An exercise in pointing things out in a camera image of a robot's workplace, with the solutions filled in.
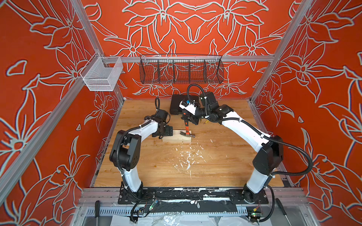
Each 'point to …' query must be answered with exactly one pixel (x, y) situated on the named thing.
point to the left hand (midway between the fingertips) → (165, 132)
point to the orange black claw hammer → (187, 133)
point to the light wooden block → (177, 137)
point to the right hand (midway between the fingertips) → (183, 112)
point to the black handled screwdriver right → (282, 208)
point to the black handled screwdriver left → (97, 209)
